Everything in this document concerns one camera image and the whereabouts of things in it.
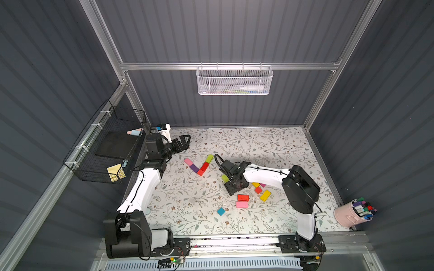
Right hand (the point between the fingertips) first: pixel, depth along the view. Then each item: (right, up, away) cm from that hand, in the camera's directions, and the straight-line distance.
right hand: (233, 189), depth 90 cm
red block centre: (+5, -3, -4) cm, 7 cm away
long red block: (-17, +11, +11) cm, 23 cm away
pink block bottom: (+4, -6, -6) cm, 9 cm away
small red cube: (-19, +8, +8) cm, 22 cm away
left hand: (-25, +27, -10) cm, 38 cm away
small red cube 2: (+14, -1, +1) cm, 14 cm away
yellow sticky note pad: (-45, +15, -30) cm, 56 cm away
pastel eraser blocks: (-49, +31, -8) cm, 58 cm away
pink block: (-27, +14, +14) cm, 33 cm away
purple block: (-22, +9, +9) cm, 25 cm away
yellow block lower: (+17, -3, -2) cm, 17 cm away
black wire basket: (-59, +17, -26) cm, 67 cm away
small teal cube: (-7, -10, -5) cm, 13 cm away
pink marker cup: (+51, -5, -18) cm, 54 cm away
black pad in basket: (-53, +25, -16) cm, 61 cm away
